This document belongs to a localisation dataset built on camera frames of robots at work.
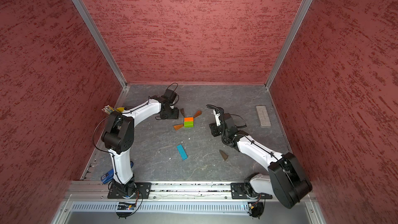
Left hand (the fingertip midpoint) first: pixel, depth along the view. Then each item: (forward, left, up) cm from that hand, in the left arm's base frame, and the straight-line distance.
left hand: (173, 118), depth 96 cm
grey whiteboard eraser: (+2, -59, -2) cm, 59 cm away
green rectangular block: (-2, -10, -3) cm, 11 cm away
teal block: (-20, -8, -4) cm, 22 cm away
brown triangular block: (-22, -31, -3) cm, 39 cm away
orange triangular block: (-4, -3, -3) cm, 6 cm away
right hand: (-7, -25, +4) cm, 27 cm away
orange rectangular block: (+1, -10, -2) cm, 10 cm away
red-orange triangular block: (+7, -15, -4) cm, 17 cm away
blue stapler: (-33, +28, -3) cm, 44 cm away
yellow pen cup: (+2, +32, +7) cm, 33 cm away
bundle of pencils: (-2, +35, +12) cm, 37 cm away
